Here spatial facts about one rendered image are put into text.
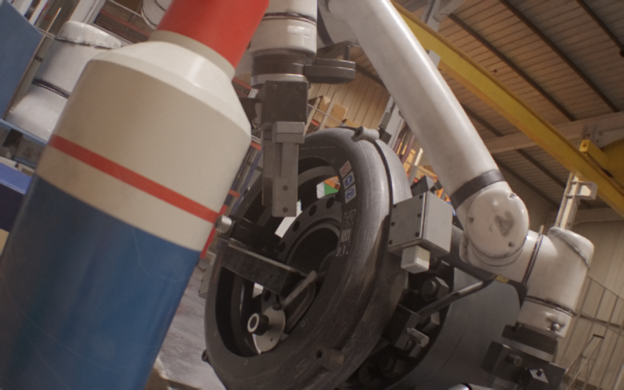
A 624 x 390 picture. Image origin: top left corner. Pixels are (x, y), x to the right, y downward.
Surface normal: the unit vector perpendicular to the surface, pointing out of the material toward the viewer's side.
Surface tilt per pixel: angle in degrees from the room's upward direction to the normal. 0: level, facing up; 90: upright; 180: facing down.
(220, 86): 42
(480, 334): 87
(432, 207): 68
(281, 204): 96
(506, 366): 90
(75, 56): 90
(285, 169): 124
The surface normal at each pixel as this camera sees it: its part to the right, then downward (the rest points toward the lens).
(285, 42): 0.15, 0.06
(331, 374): 0.20, 0.49
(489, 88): 0.37, 0.04
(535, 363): 0.02, -0.13
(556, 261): -0.37, -0.29
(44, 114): 0.53, -0.29
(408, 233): -0.79, -0.41
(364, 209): -0.59, -0.50
